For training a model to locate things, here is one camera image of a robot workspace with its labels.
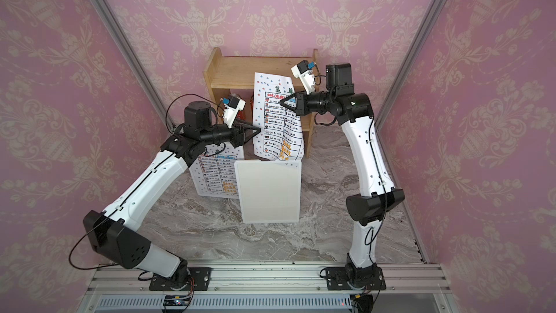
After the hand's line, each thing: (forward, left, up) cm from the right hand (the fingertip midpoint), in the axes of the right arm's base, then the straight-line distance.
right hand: (283, 102), depth 67 cm
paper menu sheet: (-5, +28, -29) cm, 41 cm away
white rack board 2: (-16, +6, -26) cm, 31 cm away
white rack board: (-5, +29, -29) cm, 41 cm away
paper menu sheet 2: (-5, +1, -10) cm, 11 cm away
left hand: (-3, +9, -8) cm, 13 cm away
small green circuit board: (-45, +39, -45) cm, 74 cm away
